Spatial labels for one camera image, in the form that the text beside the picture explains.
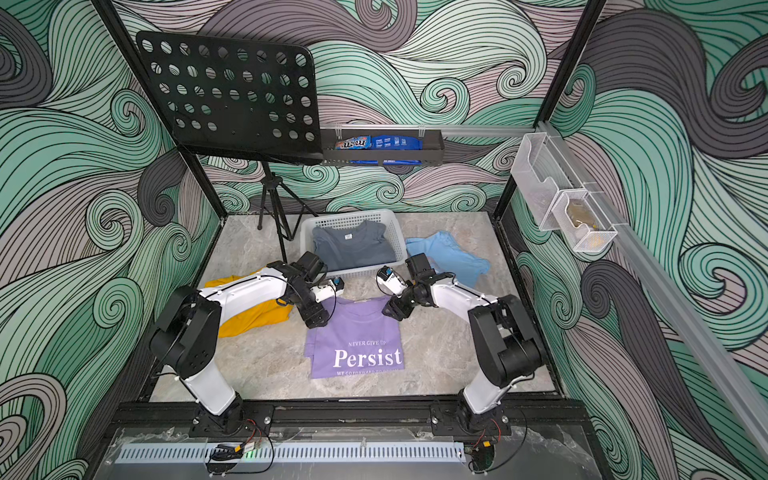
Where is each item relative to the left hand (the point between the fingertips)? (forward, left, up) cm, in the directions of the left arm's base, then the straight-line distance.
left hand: (321, 306), depth 90 cm
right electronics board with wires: (-36, -43, -5) cm, 57 cm away
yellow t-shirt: (-2, +16, -2) cm, 16 cm away
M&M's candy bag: (+40, -10, +32) cm, 52 cm away
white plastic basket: (+25, -23, +3) cm, 34 cm away
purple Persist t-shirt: (-9, -12, -2) cm, 15 cm away
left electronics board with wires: (-36, +19, -6) cm, 41 cm away
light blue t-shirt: (+22, -43, -4) cm, 48 cm away
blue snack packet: (+40, -22, +32) cm, 56 cm away
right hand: (+2, -24, -1) cm, 24 cm away
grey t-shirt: (+25, -8, -1) cm, 27 cm away
